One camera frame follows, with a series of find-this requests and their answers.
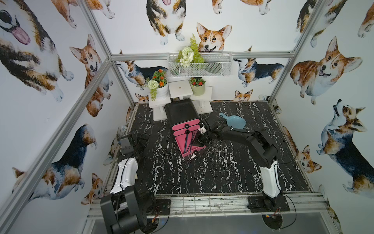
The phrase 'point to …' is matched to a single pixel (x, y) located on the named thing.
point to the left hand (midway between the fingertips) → (147, 135)
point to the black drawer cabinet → (183, 118)
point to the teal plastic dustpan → (234, 121)
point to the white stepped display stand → (180, 90)
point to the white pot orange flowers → (158, 86)
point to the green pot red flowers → (198, 86)
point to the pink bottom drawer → (186, 145)
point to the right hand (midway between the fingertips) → (189, 143)
